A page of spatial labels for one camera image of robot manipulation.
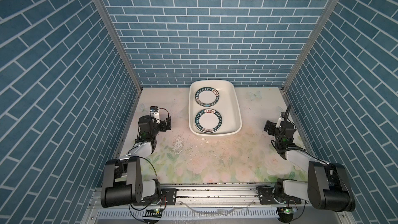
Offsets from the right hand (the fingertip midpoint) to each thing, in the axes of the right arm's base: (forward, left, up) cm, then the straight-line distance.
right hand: (275, 120), depth 90 cm
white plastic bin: (+16, +27, -8) cm, 33 cm away
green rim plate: (+23, +43, -7) cm, 49 cm away
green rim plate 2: (+2, +40, -8) cm, 41 cm away
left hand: (-4, +66, +3) cm, 66 cm away
